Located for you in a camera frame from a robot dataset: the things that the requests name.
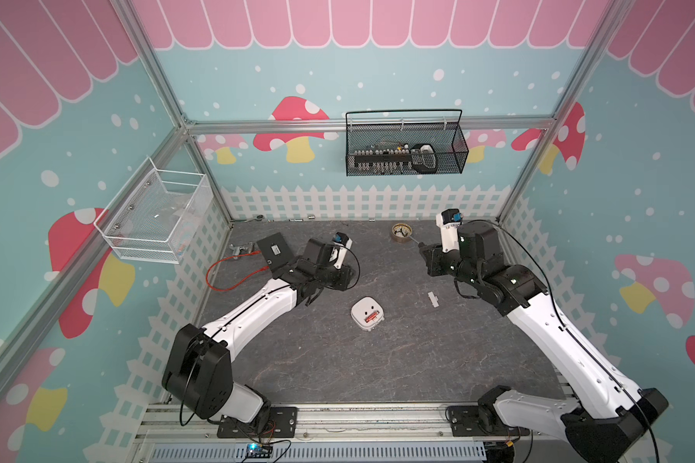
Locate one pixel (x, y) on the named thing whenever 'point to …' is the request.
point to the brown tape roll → (401, 232)
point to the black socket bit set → (421, 158)
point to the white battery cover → (433, 299)
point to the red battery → (372, 315)
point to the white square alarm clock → (365, 307)
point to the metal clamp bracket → (239, 251)
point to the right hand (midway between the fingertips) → (424, 248)
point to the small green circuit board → (258, 450)
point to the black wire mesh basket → (404, 142)
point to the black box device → (275, 251)
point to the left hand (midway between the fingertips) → (351, 276)
